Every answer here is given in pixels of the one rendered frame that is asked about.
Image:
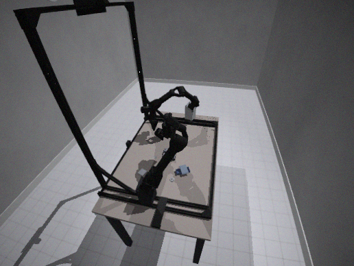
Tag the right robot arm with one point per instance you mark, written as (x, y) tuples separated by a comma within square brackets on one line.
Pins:
[(176, 144)]

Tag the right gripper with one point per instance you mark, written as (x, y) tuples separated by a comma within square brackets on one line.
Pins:
[(159, 134)]

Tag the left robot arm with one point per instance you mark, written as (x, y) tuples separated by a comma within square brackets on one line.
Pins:
[(157, 102)]

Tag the light blue metal plate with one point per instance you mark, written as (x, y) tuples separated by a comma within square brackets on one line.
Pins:
[(183, 169)]

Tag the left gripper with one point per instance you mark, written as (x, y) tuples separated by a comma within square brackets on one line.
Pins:
[(153, 123)]

